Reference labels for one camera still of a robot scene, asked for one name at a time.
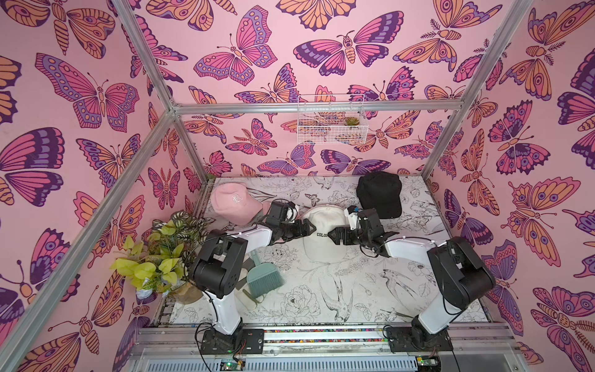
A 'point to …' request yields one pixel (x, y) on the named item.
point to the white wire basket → (331, 128)
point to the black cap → (381, 191)
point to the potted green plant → (162, 263)
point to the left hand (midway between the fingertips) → (311, 229)
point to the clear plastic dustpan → (242, 292)
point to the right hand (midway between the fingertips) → (338, 231)
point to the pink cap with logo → (235, 204)
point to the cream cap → (319, 246)
